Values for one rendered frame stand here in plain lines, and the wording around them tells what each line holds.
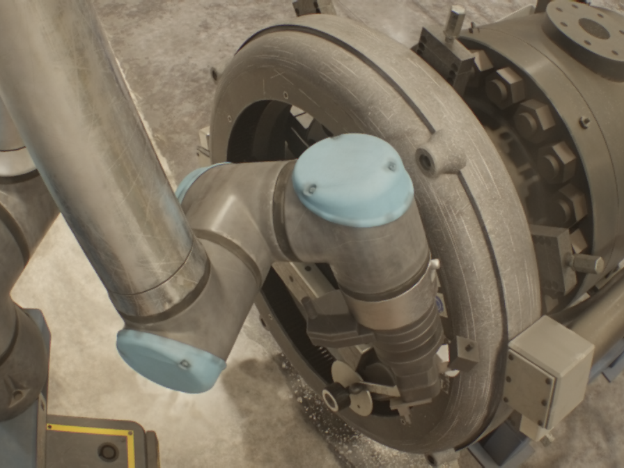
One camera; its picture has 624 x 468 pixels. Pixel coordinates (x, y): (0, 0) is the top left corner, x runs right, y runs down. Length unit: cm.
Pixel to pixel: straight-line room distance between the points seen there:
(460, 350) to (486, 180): 20
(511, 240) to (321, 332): 26
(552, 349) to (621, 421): 107
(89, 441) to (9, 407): 45
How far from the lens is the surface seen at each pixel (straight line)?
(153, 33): 273
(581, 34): 127
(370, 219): 57
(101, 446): 127
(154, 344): 54
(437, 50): 90
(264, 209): 62
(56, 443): 129
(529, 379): 86
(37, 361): 86
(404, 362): 72
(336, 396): 116
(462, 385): 92
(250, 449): 160
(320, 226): 59
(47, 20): 41
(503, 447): 161
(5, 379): 83
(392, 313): 65
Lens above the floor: 148
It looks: 49 degrees down
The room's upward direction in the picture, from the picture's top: 7 degrees clockwise
